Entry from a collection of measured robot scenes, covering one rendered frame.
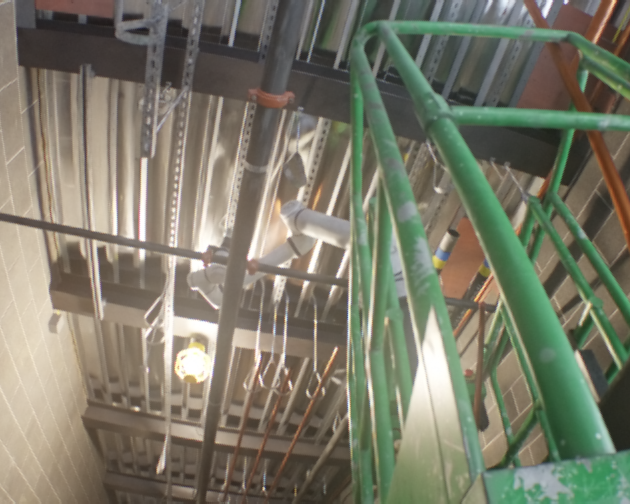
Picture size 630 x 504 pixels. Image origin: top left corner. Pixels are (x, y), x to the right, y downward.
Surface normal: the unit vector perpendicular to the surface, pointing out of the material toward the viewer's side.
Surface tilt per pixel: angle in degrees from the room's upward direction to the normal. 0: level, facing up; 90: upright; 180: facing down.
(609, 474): 90
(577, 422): 90
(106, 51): 180
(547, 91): 180
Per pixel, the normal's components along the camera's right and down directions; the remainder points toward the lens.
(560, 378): -0.49, -0.67
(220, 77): 0.00, 0.64
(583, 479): -0.04, -0.77
